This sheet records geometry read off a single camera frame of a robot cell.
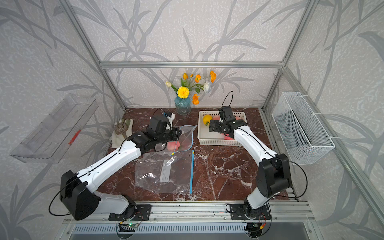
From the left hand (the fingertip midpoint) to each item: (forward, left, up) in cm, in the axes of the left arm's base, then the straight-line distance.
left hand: (183, 132), depth 78 cm
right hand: (+9, -18, -5) cm, 21 cm away
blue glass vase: (+33, +4, -13) cm, 36 cm away
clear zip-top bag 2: (-13, +15, -23) cm, 30 cm away
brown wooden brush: (+18, +48, -22) cm, 55 cm away
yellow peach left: (+23, -14, -16) cm, 31 cm away
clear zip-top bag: (+1, 0, -11) cm, 11 cm away
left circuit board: (-39, +26, -25) cm, 53 cm away
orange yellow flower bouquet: (+32, 0, +5) cm, 33 cm away
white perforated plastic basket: (+11, -13, -23) cm, 29 cm away
